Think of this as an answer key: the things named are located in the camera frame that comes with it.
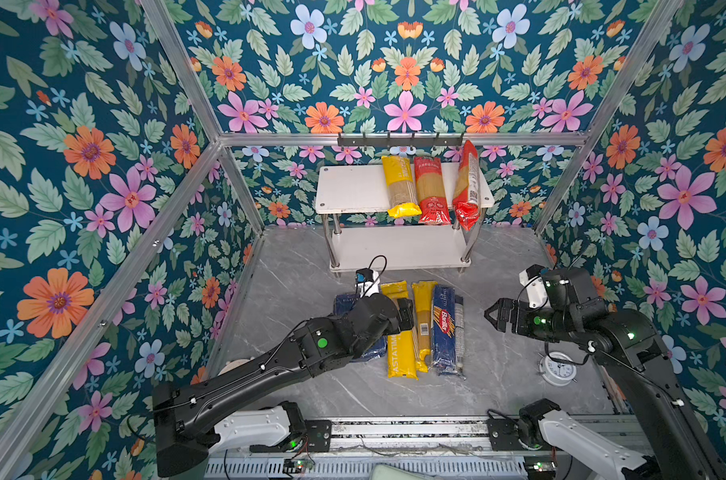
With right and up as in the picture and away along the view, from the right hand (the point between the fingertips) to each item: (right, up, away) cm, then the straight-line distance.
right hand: (501, 315), depth 65 cm
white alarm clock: (+21, -19, +15) cm, 32 cm away
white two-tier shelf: (-33, +32, +18) cm, 50 cm away
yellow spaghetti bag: (-13, +1, +33) cm, 35 cm away
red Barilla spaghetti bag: (-13, +31, +14) cm, 36 cm away
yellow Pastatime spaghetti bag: (-21, -14, +20) cm, 32 cm away
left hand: (-21, +2, +1) cm, 21 cm away
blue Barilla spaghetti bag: (-10, -14, +15) cm, 23 cm away
